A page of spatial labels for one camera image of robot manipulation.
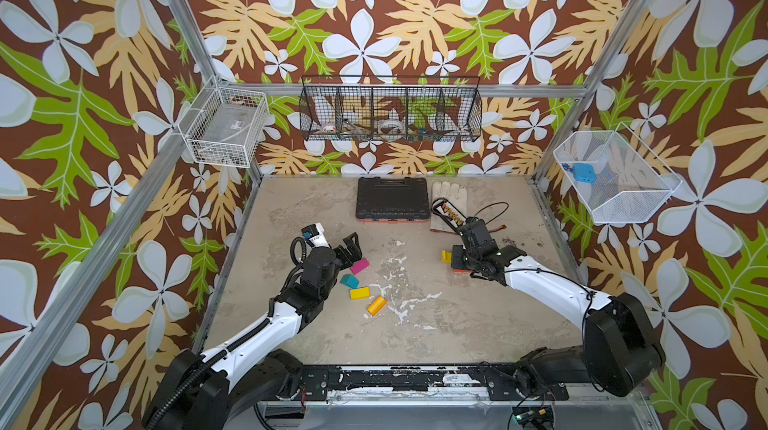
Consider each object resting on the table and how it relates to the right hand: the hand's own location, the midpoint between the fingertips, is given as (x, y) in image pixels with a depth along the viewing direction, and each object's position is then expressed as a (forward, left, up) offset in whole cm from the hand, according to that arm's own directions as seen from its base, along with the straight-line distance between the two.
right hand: (454, 253), depth 89 cm
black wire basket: (+43, +19, +23) cm, 52 cm away
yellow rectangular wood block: (-9, +29, -8) cm, 31 cm away
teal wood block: (-5, +32, -7) cm, 33 cm away
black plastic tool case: (+26, +18, -5) cm, 32 cm away
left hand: (+1, +33, +9) cm, 34 cm away
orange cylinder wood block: (-13, +24, -7) cm, 28 cm away
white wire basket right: (+8, -44, +22) cm, 50 cm away
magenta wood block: (-1, +29, -6) cm, 30 cm away
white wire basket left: (+28, +67, +26) cm, 78 cm away
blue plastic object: (+16, -38, +17) cm, 45 cm away
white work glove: (+29, -8, -8) cm, 31 cm away
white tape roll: (+38, +18, +19) cm, 46 cm away
